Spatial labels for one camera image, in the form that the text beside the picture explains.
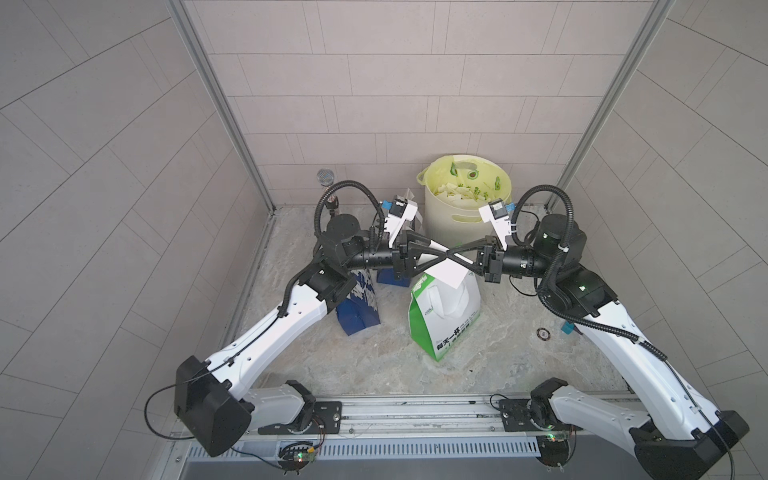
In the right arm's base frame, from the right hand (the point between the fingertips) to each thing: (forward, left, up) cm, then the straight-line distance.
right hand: (452, 262), depth 56 cm
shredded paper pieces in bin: (+41, -9, -20) cm, 47 cm away
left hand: (0, +2, +1) cm, 2 cm away
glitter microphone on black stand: (+34, +29, -5) cm, 45 cm away
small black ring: (-1, -29, -38) cm, 48 cm away
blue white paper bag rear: (+20, +15, -35) cm, 43 cm away
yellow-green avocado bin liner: (+44, -15, -17) cm, 50 cm away
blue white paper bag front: (+5, +21, -27) cm, 35 cm away
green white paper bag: (-1, +1, -20) cm, 20 cm away
